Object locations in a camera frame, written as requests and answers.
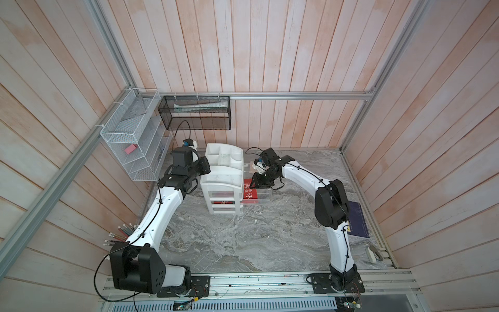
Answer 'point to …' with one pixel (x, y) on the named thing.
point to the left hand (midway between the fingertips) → (208, 163)
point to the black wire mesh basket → (196, 112)
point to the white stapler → (373, 255)
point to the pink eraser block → (131, 148)
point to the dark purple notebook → (358, 225)
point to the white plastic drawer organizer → (223, 184)
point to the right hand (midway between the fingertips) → (252, 186)
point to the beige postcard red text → (251, 169)
